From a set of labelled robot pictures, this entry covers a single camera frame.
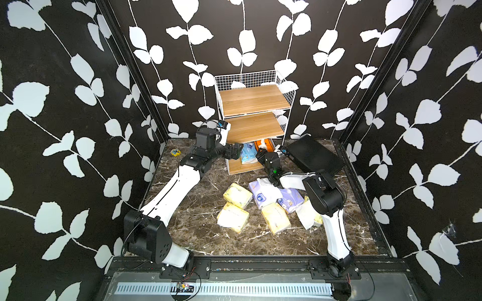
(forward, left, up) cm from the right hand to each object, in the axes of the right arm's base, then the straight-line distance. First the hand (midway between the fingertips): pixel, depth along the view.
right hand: (258, 148), depth 101 cm
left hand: (-12, +11, +19) cm, 25 cm away
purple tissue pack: (-27, -15, -8) cm, 32 cm away
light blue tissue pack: (+1, +6, -6) cm, 9 cm away
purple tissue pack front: (-24, -3, -6) cm, 25 cm away
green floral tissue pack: (-26, +10, -7) cm, 29 cm away
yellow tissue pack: (-36, +12, -7) cm, 39 cm away
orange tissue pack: (+6, -7, -3) cm, 10 cm away
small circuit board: (-62, +30, -12) cm, 70 cm away
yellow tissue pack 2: (-36, -8, -9) cm, 37 cm away
